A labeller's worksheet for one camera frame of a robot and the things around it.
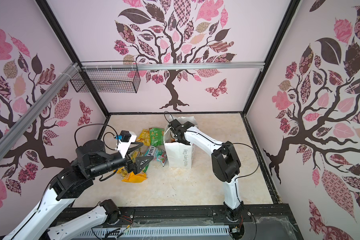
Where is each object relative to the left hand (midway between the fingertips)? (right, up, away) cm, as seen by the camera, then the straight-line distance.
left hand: (147, 153), depth 59 cm
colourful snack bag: (-1, -7, +31) cm, 32 cm away
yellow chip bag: (-13, -16, +17) cm, 26 cm away
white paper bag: (+13, -4, +18) cm, 23 cm away
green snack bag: (-4, +4, +41) cm, 42 cm away
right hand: (+12, -3, +30) cm, 33 cm away
